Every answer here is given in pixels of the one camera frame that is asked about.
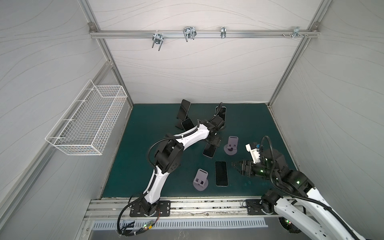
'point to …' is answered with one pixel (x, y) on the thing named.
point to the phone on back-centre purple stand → (187, 124)
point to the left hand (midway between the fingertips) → (214, 139)
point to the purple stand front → (201, 182)
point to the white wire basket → (85, 128)
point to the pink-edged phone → (209, 150)
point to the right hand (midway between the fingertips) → (238, 160)
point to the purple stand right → (231, 148)
